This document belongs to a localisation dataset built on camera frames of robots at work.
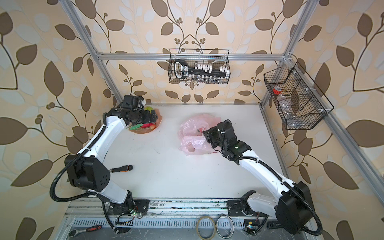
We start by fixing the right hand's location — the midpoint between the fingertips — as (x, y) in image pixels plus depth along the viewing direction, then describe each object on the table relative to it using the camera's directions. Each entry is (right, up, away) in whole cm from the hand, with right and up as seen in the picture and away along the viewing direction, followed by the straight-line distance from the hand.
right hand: (201, 131), depth 77 cm
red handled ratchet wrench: (-59, -46, -10) cm, 75 cm away
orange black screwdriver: (-46, -22, +8) cm, 52 cm away
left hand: (-29, +8, +7) cm, 31 cm away
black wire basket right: (+51, +14, +2) cm, 53 cm away
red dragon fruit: (-37, +2, +23) cm, 43 cm away
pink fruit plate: (-38, -1, +27) cm, 47 cm away
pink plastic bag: (-4, -4, -5) cm, 8 cm away
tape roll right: (+11, -45, -7) cm, 47 cm away
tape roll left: (+2, -44, -8) cm, 45 cm away
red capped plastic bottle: (+42, +22, +4) cm, 48 cm away
